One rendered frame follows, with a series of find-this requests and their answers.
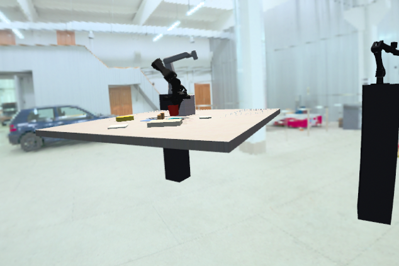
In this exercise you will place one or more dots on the cream flat rectangular slab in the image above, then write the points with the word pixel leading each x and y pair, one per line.
pixel 164 122

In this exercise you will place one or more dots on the red cup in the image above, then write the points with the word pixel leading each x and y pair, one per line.
pixel 173 110

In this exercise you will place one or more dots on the yellow rectangular block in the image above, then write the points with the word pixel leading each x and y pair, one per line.
pixel 124 118

